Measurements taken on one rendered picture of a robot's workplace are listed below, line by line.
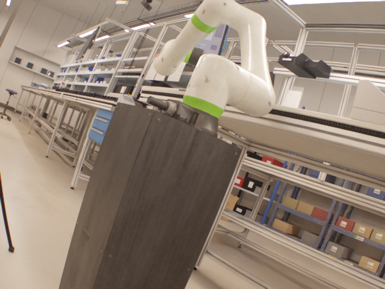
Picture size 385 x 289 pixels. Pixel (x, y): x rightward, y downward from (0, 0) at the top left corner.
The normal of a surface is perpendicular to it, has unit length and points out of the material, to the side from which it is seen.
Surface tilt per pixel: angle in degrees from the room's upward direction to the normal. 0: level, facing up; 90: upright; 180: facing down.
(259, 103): 118
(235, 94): 127
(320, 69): 90
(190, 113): 81
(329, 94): 90
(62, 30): 90
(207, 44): 101
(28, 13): 90
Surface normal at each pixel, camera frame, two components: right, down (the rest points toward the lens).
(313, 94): -0.76, -0.30
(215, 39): -0.52, -0.01
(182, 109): 0.62, 0.05
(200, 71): -0.57, -0.23
